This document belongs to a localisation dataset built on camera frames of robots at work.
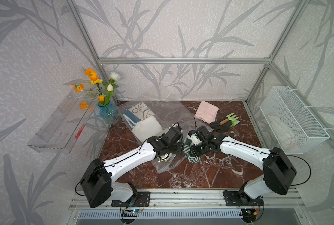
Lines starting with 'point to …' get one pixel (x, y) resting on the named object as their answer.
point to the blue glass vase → (109, 113)
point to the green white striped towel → (187, 149)
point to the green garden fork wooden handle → (233, 120)
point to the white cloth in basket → (286, 137)
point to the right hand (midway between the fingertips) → (190, 152)
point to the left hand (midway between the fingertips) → (181, 148)
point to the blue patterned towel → (138, 112)
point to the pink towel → (207, 112)
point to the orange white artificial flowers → (105, 88)
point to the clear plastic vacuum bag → (165, 123)
